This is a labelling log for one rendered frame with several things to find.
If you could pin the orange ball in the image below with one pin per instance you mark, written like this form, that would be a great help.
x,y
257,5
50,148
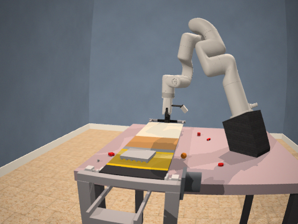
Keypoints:
x,y
183,155

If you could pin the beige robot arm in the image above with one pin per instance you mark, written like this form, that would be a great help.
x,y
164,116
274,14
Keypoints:
x,y
210,50

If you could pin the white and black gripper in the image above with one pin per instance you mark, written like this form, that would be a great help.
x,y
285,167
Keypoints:
x,y
167,108

